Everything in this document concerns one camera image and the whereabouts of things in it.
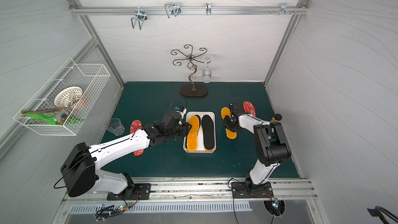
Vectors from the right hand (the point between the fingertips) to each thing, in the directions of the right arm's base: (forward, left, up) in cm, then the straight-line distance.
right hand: (226, 124), depth 97 cm
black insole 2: (+3, +17, +2) cm, 18 cm away
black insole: (-3, +11, 0) cm, 12 cm away
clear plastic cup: (-6, +69, +1) cm, 69 cm away
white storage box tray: (-15, +15, -1) cm, 21 cm away
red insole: (+13, -17, 0) cm, 21 cm away
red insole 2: (-4, +57, +1) cm, 57 cm away
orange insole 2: (+10, 0, -2) cm, 11 cm away
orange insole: (-14, +20, +1) cm, 25 cm away
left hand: (-10, +21, +14) cm, 27 cm away
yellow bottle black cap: (+1, -29, +8) cm, 31 cm away
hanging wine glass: (+24, +13, +21) cm, 35 cm away
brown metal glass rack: (+28, +20, +1) cm, 34 cm away
